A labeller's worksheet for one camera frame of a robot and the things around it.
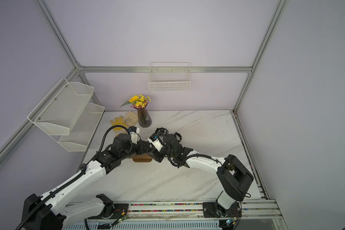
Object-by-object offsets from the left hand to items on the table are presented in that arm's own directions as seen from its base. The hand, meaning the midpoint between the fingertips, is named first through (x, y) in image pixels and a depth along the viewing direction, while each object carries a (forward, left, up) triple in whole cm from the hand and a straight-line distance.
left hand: (146, 145), depth 79 cm
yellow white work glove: (+32, +29, -15) cm, 46 cm away
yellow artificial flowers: (+29, +9, +7) cm, 31 cm away
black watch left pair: (+21, -6, -14) cm, 26 cm away
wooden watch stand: (0, +4, -16) cm, 17 cm away
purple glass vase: (+28, +7, -9) cm, 30 cm away
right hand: (-2, -2, -5) cm, 5 cm away
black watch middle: (+15, -19, -12) cm, 27 cm away
